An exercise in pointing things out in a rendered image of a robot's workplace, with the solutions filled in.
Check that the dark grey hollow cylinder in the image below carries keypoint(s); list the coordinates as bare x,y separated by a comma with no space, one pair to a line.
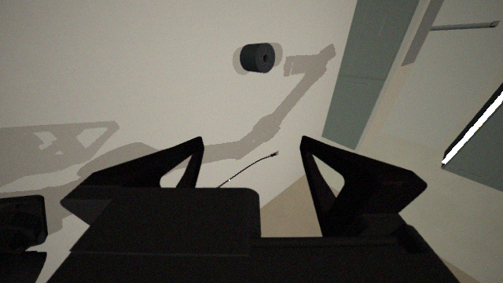
259,57

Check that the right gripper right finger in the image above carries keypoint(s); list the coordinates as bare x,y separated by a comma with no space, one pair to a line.
370,186

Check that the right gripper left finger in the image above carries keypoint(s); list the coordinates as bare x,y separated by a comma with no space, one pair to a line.
146,171

